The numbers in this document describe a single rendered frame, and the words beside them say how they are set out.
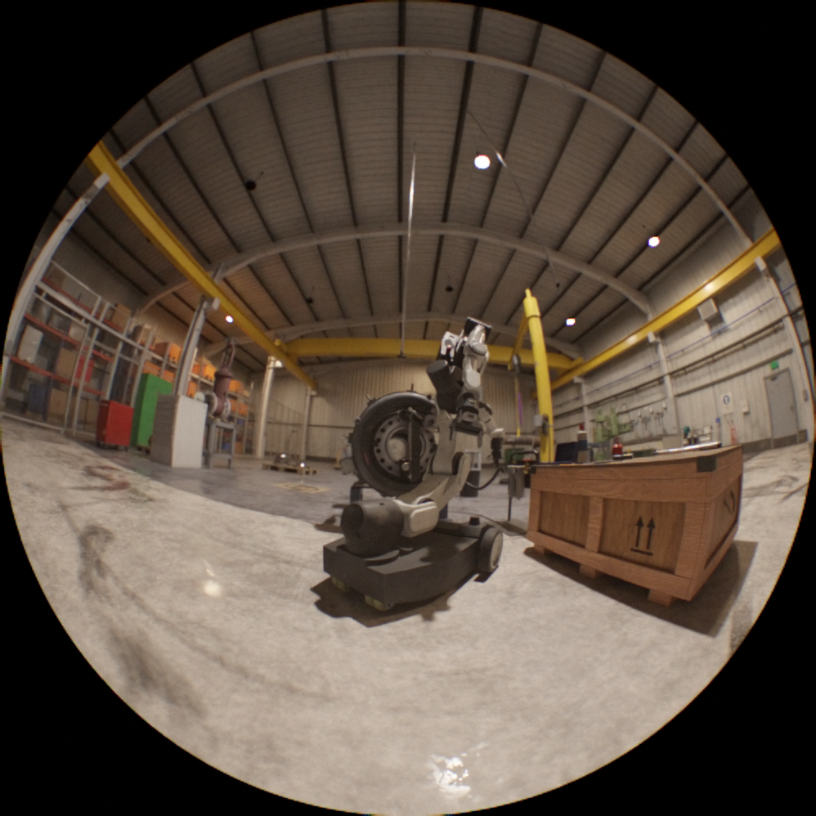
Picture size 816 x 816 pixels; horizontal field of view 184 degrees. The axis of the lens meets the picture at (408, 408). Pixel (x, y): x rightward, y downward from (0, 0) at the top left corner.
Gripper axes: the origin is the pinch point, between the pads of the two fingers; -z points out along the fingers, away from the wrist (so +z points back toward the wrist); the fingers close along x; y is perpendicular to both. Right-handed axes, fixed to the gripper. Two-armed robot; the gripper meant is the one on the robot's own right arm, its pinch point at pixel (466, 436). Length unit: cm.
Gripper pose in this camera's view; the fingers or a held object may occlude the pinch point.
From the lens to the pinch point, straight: 93.0
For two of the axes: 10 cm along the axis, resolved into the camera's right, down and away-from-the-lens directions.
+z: 2.0, -7.4, 6.4
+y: -1.6, 6.2, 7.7
